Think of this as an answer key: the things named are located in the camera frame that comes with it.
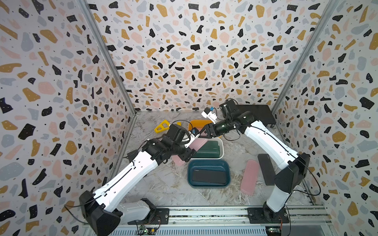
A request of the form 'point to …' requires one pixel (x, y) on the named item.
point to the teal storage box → (219, 164)
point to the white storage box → (213, 149)
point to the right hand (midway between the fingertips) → (200, 135)
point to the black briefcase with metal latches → (261, 112)
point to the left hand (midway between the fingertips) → (191, 146)
